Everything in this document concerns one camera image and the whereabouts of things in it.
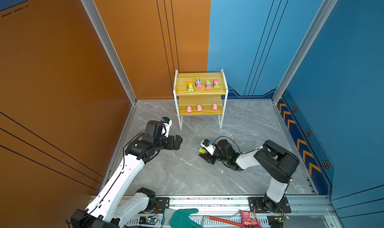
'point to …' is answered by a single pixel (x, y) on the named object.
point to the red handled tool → (222, 220)
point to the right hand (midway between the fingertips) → (201, 151)
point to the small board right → (281, 219)
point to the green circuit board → (147, 220)
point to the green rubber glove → (180, 219)
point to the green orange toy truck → (202, 151)
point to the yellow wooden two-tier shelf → (200, 94)
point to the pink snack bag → (249, 220)
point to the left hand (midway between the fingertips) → (174, 137)
